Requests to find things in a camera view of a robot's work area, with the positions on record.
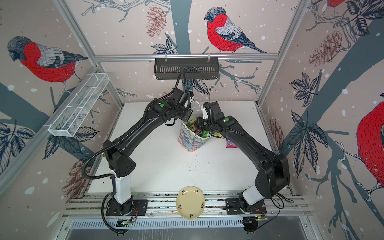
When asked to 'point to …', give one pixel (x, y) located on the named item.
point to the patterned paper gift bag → (188, 140)
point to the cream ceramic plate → (190, 202)
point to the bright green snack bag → (205, 134)
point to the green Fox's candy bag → (191, 125)
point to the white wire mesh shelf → (68, 121)
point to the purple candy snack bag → (231, 144)
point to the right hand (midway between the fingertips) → (193, 125)
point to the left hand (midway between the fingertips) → (188, 111)
